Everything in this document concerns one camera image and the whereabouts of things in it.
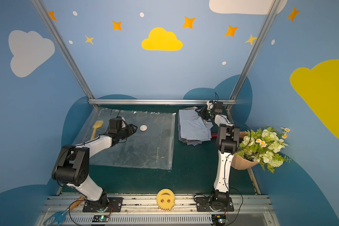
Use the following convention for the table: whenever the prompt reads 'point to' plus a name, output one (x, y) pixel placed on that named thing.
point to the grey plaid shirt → (189, 108)
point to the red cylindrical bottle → (214, 135)
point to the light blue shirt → (193, 126)
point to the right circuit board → (218, 219)
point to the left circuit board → (100, 218)
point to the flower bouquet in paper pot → (261, 146)
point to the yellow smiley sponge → (165, 199)
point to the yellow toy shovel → (97, 124)
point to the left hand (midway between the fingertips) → (137, 127)
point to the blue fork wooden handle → (58, 219)
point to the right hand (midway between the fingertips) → (198, 109)
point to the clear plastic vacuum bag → (150, 146)
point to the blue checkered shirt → (191, 142)
